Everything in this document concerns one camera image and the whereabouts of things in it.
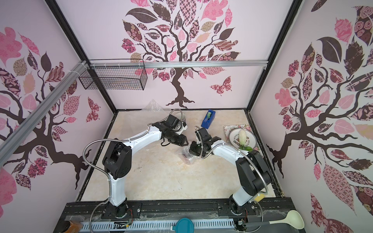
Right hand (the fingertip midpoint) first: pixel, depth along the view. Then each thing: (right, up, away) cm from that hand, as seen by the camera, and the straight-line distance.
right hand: (189, 150), depth 88 cm
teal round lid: (-2, -29, -25) cm, 38 cm away
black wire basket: (-50, +50, +6) cm, 71 cm away
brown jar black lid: (-59, -33, -20) cm, 70 cm away
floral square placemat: (+30, +13, +20) cm, 38 cm away
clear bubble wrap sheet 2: (-31, +31, +30) cm, 53 cm away
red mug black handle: (-2, -3, -3) cm, 5 cm away
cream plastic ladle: (+52, -30, -18) cm, 63 cm away
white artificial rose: (+37, +6, +9) cm, 38 cm away
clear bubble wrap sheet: (+2, -3, -5) cm, 6 cm away
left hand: (-3, +4, +1) cm, 5 cm away
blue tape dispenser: (+14, +20, +19) cm, 31 cm away
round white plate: (+32, +6, +13) cm, 35 cm away
